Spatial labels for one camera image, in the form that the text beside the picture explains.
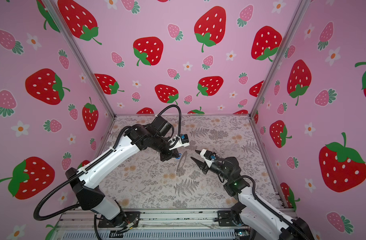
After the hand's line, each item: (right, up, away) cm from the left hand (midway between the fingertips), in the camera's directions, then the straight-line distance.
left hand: (179, 153), depth 71 cm
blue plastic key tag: (+1, 0, -2) cm, 2 cm away
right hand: (+7, 0, +1) cm, 7 cm away
